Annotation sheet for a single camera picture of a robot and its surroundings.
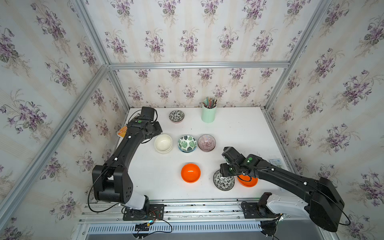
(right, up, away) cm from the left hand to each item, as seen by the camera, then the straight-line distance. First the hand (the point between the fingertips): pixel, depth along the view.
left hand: (160, 131), depth 85 cm
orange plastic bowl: (+18, -24, 0) cm, 30 cm away
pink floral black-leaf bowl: (+6, +10, +28) cm, 30 cm away
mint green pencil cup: (+30, +12, +17) cm, 36 cm away
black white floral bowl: (+36, -29, -3) cm, 46 cm away
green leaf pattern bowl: (+15, -9, +11) cm, 21 cm away
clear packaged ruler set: (+71, -19, +5) cm, 74 cm away
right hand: (+37, -22, -3) cm, 43 cm away
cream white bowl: (0, -8, +9) cm, 12 cm away
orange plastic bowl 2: (+49, -27, -6) cm, 56 cm away
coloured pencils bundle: (+32, +19, +19) cm, 42 cm away
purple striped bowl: (+28, -8, +11) cm, 31 cm away
